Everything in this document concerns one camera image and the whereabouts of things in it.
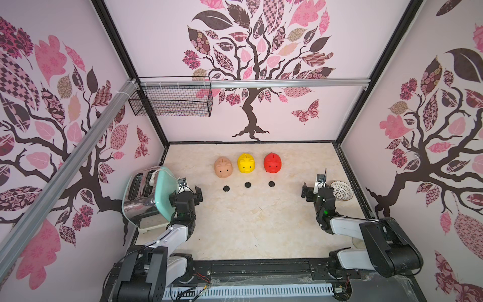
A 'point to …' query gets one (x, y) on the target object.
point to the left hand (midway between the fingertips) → (188, 191)
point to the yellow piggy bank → (246, 163)
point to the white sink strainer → (342, 191)
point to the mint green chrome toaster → (146, 202)
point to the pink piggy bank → (223, 167)
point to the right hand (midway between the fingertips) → (317, 182)
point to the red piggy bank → (272, 163)
